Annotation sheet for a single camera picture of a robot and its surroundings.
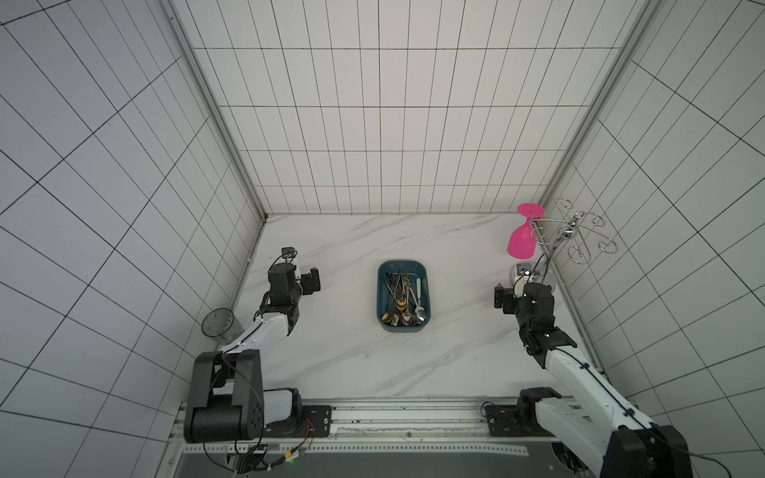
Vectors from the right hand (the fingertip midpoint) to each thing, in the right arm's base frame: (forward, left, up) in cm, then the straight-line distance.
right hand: (507, 281), depth 85 cm
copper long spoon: (-9, +29, -9) cm, 32 cm away
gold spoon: (-8, +35, -10) cm, 38 cm away
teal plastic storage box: (+7, +25, -7) cm, 27 cm away
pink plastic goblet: (+13, -6, +3) cm, 15 cm away
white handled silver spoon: (-6, +25, -9) cm, 28 cm away
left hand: (+1, +63, -3) cm, 63 cm away
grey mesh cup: (-15, +84, -7) cm, 86 cm away
